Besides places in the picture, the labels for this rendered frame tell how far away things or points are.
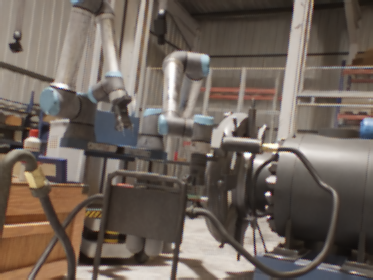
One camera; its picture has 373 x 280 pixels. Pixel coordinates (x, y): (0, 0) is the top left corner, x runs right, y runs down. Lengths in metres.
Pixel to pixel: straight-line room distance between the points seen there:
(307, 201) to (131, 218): 0.87
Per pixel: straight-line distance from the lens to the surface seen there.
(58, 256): 2.37
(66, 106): 2.75
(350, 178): 2.34
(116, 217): 2.07
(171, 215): 1.95
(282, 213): 2.42
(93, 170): 3.11
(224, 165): 2.38
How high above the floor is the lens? 0.58
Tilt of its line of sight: 4 degrees up
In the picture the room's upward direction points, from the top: 7 degrees clockwise
